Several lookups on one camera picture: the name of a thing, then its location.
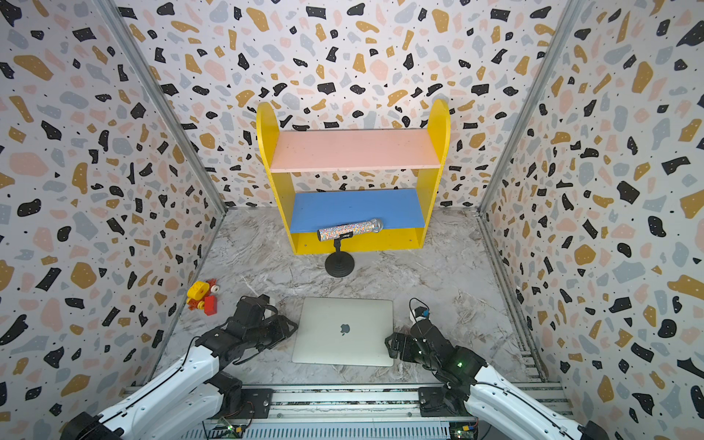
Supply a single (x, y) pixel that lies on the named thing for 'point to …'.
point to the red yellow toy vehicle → (203, 295)
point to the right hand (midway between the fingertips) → (396, 344)
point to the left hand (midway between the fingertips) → (299, 328)
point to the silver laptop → (344, 331)
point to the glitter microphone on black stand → (338, 263)
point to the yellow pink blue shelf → (327, 179)
